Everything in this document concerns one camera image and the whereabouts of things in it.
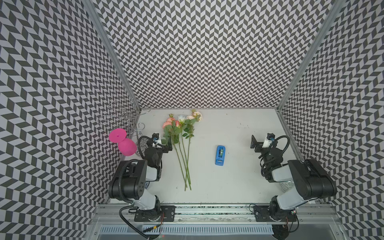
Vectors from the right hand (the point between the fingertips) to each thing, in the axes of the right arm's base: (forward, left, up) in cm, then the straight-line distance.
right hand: (260, 137), depth 90 cm
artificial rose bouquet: (+9, +51, -7) cm, 52 cm away
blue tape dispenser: (-9, +25, -7) cm, 27 cm away
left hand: (+1, +60, 0) cm, 60 cm away
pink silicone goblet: (-14, +72, +14) cm, 75 cm away
